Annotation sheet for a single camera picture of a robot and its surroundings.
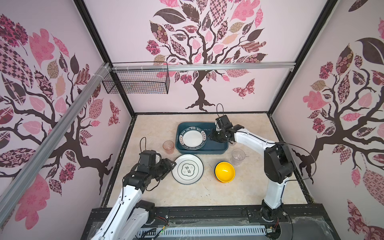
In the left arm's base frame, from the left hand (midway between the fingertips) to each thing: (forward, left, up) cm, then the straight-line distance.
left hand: (174, 168), depth 76 cm
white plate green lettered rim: (+28, -9, -12) cm, 32 cm away
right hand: (+23, -20, -2) cm, 31 cm away
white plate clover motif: (+4, -7, -13) cm, 15 cm away
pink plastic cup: (+19, +6, -8) cm, 22 cm away
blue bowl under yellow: (0, -22, -3) cm, 22 cm away
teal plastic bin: (+19, -21, -9) cm, 30 cm away
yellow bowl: (+1, -28, -6) cm, 28 cm away
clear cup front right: (+14, -39, -12) cm, 43 cm away
